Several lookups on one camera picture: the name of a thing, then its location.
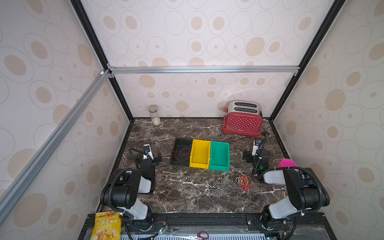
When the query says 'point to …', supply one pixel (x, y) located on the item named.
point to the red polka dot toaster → (243, 117)
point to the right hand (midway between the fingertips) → (259, 150)
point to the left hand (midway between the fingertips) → (153, 147)
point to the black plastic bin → (181, 152)
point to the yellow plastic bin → (200, 152)
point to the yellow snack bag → (107, 226)
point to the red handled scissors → (198, 237)
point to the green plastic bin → (219, 157)
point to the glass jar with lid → (153, 109)
